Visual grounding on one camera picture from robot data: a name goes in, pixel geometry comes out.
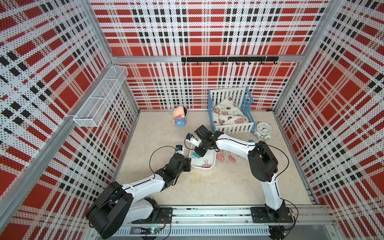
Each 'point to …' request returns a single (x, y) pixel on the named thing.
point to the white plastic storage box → (209, 158)
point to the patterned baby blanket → (226, 112)
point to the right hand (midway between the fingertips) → (199, 149)
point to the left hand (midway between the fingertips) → (191, 158)
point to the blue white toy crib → (243, 99)
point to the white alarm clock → (264, 130)
